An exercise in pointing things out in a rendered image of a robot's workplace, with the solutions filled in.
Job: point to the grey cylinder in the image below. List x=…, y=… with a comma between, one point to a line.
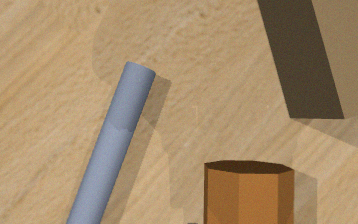
x=112, y=144

